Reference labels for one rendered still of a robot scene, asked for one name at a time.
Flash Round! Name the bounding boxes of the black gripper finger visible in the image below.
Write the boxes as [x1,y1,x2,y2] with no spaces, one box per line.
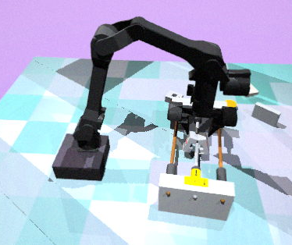
[178,116,189,135]
[208,118,225,137]

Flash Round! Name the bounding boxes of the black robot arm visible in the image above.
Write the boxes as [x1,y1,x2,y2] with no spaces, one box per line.
[72,16,251,152]

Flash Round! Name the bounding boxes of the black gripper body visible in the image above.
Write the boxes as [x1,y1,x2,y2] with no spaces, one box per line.
[167,94,237,127]

